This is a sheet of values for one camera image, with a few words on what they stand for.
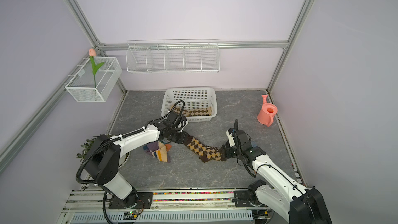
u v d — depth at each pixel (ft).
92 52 2.77
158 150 2.78
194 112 3.46
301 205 1.29
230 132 2.53
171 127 2.30
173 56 3.25
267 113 3.07
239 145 2.10
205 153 2.85
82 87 2.43
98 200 2.48
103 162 1.45
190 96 3.67
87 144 2.38
